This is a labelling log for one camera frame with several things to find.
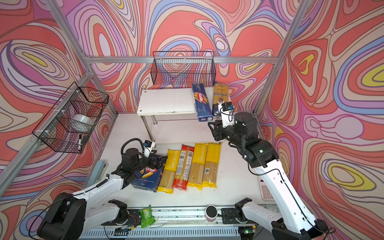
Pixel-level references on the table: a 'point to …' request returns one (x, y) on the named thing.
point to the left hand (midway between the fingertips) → (162, 153)
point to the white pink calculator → (265, 193)
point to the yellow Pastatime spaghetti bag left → (167, 179)
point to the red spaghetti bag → (182, 173)
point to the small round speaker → (211, 213)
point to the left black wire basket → (52, 130)
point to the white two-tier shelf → (170, 116)
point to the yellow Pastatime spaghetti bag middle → (197, 166)
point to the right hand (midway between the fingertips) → (213, 126)
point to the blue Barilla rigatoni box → (148, 179)
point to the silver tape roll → (80, 123)
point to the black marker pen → (80, 142)
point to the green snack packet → (146, 218)
